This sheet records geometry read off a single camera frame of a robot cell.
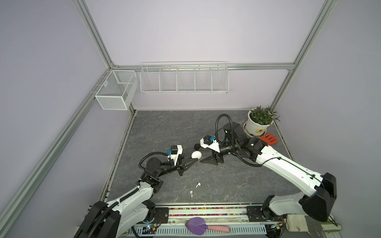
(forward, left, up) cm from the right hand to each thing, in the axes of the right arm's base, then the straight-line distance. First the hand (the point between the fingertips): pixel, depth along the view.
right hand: (200, 154), depth 69 cm
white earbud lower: (-10, +5, -24) cm, 27 cm away
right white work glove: (-24, -46, -23) cm, 57 cm away
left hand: (-2, +2, -2) cm, 3 cm away
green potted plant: (+31, -40, -8) cm, 52 cm away
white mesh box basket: (+48, +55, +2) cm, 73 cm away
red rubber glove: (+25, -48, -24) cm, 59 cm away
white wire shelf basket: (+53, +10, +8) cm, 54 cm away
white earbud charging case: (0, +2, +1) cm, 2 cm away
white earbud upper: (-6, +1, -24) cm, 24 cm away
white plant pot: (+28, -36, -17) cm, 49 cm away
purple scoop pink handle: (-26, +2, -24) cm, 35 cm away
